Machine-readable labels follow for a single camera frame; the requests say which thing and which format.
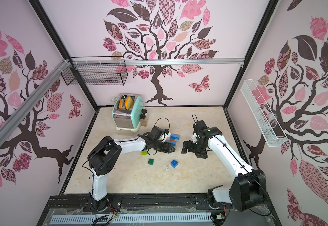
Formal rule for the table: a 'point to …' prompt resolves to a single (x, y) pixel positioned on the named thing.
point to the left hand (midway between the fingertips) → (170, 151)
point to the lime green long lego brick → (144, 152)
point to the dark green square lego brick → (151, 161)
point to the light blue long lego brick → (173, 142)
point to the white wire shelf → (268, 122)
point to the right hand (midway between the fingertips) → (189, 156)
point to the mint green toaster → (126, 111)
